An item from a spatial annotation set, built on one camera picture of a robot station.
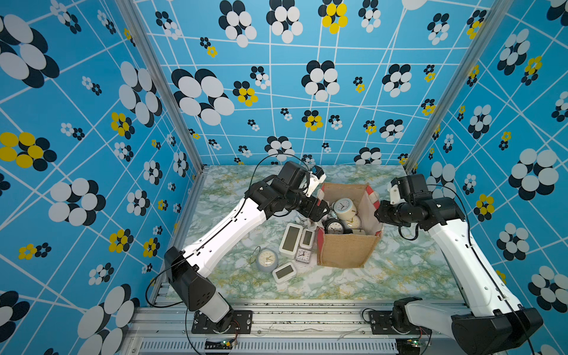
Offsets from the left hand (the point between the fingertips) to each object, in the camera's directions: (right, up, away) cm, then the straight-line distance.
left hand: (322, 201), depth 71 cm
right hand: (+21, -4, +4) cm, 22 cm away
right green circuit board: (+28, -46, -1) cm, 54 cm away
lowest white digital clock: (-13, -28, +11) cm, 33 cm away
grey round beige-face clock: (+17, -10, +20) cm, 28 cm away
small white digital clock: (-3, -17, +20) cm, 27 cm away
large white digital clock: (-10, -17, +18) cm, 27 cm away
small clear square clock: (-5, -23, +16) cm, 28 cm away
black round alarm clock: (+7, -11, +15) cm, 20 cm away
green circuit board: (-34, -47, 0) cm, 57 cm away
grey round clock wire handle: (-20, -23, +13) cm, 33 cm away
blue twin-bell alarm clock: (+12, -4, +18) cm, 21 cm away
